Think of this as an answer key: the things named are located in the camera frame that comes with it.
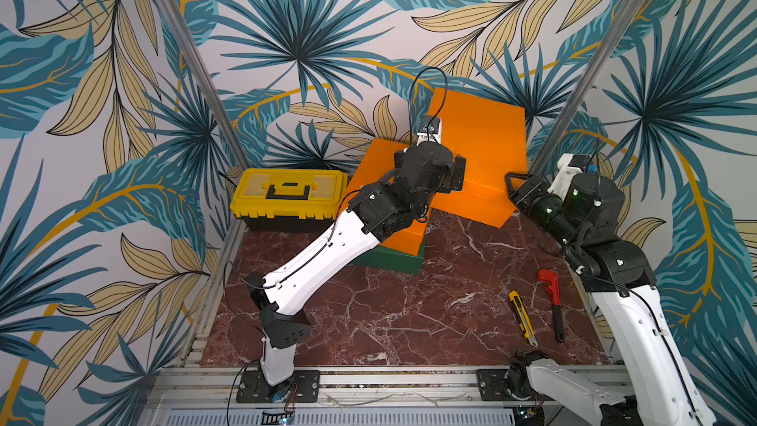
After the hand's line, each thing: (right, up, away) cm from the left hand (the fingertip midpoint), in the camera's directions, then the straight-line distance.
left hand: (443, 164), depth 63 cm
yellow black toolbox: (-42, -7, +28) cm, 51 cm away
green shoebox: (-13, -24, +24) cm, 37 cm away
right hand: (+13, -3, 0) cm, 14 cm away
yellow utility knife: (+27, -41, +21) cm, 54 cm away
